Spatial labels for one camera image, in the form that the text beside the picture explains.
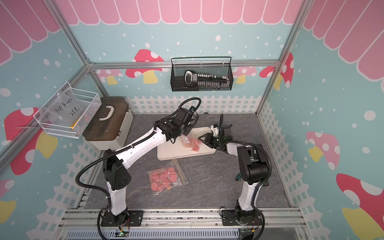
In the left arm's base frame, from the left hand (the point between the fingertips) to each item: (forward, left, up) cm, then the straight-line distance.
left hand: (184, 124), depth 85 cm
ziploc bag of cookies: (-25, +11, -20) cm, 34 cm away
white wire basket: (+6, +52, +10) cm, 53 cm away
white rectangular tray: (-5, +12, -20) cm, 24 cm away
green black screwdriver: (-22, -32, -21) cm, 44 cm away
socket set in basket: (+23, -13, +13) cm, 29 cm away
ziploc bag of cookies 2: (-4, -3, -13) cm, 14 cm away
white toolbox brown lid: (-1, +43, -3) cm, 43 cm away
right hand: (-1, -9, -13) cm, 16 cm away
